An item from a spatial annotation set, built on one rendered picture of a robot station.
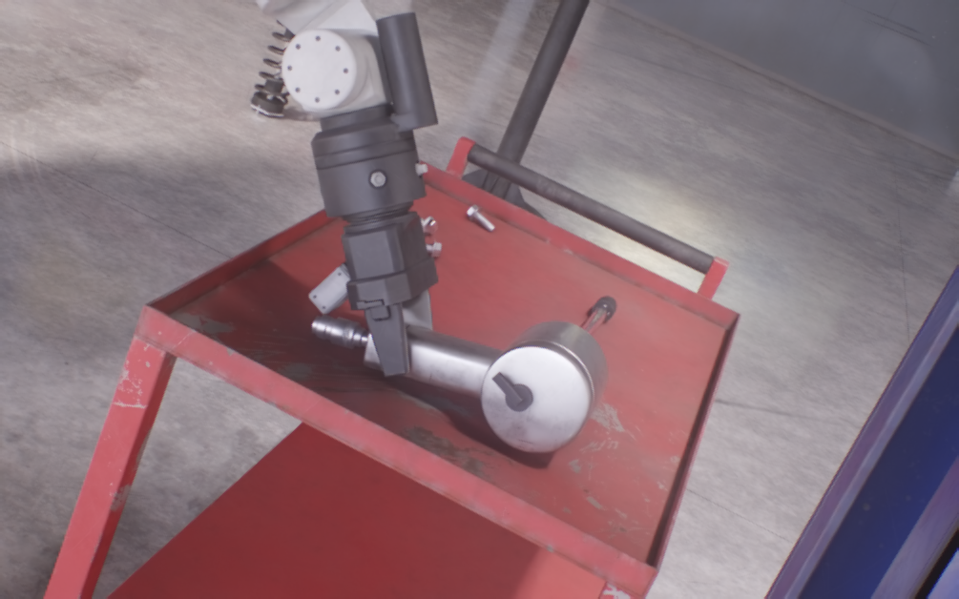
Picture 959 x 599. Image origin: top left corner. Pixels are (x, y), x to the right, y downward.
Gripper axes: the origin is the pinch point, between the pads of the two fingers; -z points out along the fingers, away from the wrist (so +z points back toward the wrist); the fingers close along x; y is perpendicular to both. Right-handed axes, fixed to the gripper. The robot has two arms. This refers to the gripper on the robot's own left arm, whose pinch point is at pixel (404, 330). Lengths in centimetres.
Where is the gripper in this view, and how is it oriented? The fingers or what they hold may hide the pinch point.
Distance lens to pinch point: 117.7
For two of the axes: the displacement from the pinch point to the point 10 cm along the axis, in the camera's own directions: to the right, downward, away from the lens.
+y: -9.5, 1.7, 2.7
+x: 2.5, -1.7, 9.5
